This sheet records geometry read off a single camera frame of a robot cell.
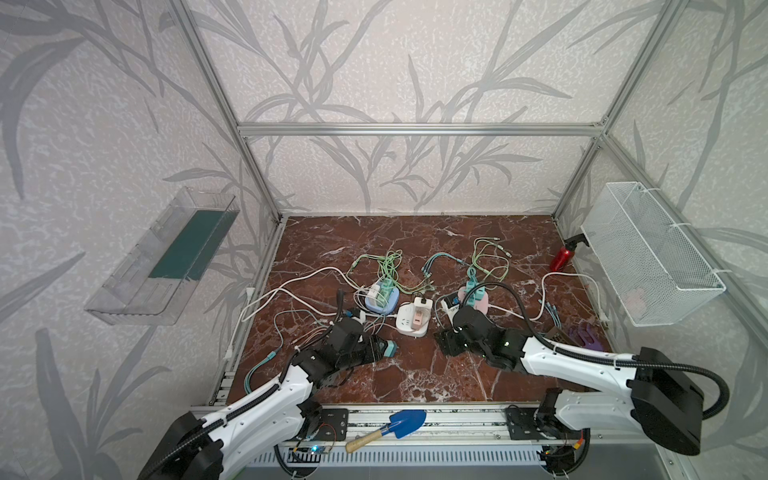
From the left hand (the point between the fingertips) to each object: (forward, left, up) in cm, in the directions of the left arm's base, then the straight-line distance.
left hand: (386, 338), depth 83 cm
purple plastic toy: (+3, -60, -5) cm, 60 cm away
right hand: (+4, -16, +2) cm, 17 cm away
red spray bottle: (+27, -58, +4) cm, 64 cm away
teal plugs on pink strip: (+6, -22, +17) cm, 28 cm away
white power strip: (+8, -5, -4) cm, 10 cm away
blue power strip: (+11, +4, -2) cm, 12 cm away
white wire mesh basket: (+4, -59, +29) cm, 66 cm away
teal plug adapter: (-3, -1, -2) cm, 4 cm away
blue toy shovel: (-20, -5, -5) cm, 21 cm away
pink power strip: (+11, -29, -2) cm, 31 cm away
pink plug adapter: (+5, -9, +2) cm, 11 cm away
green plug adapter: (+16, 0, +2) cm, 16 cm away
